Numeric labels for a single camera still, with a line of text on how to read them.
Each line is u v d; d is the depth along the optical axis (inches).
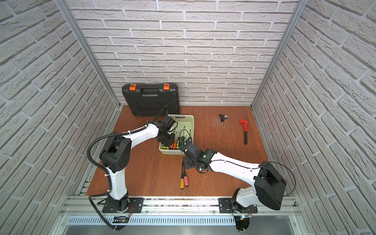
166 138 32.1
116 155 20.0
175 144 36.8
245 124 41.9
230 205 29.1
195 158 23.9
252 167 17.7
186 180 31.9
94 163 19.7
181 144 37.3
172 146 36.5
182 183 31.2
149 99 37.6
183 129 40.7
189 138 38.8
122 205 25.4
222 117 43.6
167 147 36.0
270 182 16.4
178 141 37.7
